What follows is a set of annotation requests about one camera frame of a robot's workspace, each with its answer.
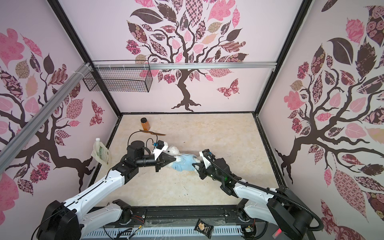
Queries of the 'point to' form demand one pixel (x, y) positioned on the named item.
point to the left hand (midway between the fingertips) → (174, 160)
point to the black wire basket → (121, 79)
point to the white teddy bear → (174, 151)
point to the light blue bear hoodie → (184, 162)
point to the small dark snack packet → (204, 228)
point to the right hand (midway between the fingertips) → (195, 161)
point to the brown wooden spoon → (151, 132)
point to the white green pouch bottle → (100, 152)
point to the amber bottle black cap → (145, 124)
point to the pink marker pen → (277, 233)
